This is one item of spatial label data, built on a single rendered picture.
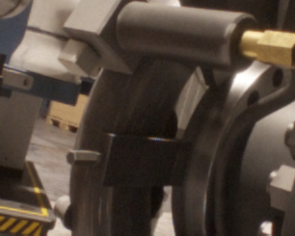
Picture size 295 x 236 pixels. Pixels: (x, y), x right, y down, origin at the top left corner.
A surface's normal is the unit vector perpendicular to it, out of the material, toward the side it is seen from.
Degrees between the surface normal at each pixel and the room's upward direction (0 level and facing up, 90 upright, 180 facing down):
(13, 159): 90
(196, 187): 102
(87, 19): 67
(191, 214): 115
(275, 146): 72
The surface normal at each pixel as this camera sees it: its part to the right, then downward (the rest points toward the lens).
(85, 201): -0.70, 0.12
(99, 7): -0.48, -0.52
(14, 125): 0.27, 0.09
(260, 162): -0.55, -0.26
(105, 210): -0.18, 0.22
